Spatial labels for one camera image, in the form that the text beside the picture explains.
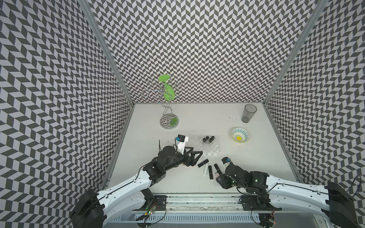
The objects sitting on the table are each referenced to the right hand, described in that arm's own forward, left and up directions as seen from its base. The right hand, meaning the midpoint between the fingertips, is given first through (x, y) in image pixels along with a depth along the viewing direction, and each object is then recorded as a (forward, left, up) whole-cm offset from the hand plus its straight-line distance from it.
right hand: (220, 182), depth 79 cm
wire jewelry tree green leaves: (+42, +32, +29) cm, 60 cm away
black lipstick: (+23, +4, +6) cm, 24 cm away
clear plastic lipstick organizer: (+23, +4, 0) cm, 24 cm away
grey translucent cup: (+42, -24, +11) cm, 50 cm away
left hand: (+10, +13, +16) cm, 23 cm away
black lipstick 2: (+23, +8, +6) cm, 25 cm away
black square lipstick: (+7, 0, 0) cm, 7 cm away
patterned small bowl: (+31, -18, 0) cm, 35 cm away
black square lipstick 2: (+25, +2, +5) cm, 26 cm away
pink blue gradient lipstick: (+4, +1, -1) cm, 5 cm away
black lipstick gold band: (+5, +5, -1) cm, 7 cm away
